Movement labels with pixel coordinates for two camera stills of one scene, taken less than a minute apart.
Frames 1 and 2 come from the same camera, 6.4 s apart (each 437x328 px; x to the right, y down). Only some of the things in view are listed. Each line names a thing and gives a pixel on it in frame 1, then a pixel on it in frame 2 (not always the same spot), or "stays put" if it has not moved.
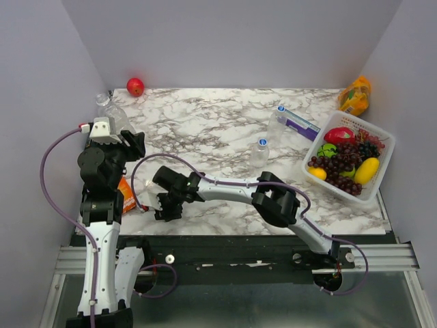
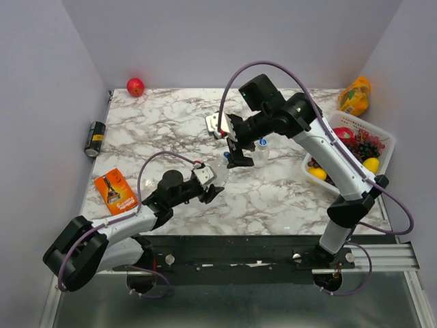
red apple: x=135 y=87 stays put
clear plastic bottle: x=117 y=119 → x=222 y=173
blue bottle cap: x=262 y=142 stays put
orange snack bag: x=354 y=98 stays put
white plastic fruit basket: x=347 y=119 stays put
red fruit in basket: x=339 y=135 stays put
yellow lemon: x=318 y=172 stays put
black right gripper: x=166 y=214 → x=235 y=158
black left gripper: x=137 y=146 → x=207 y=197
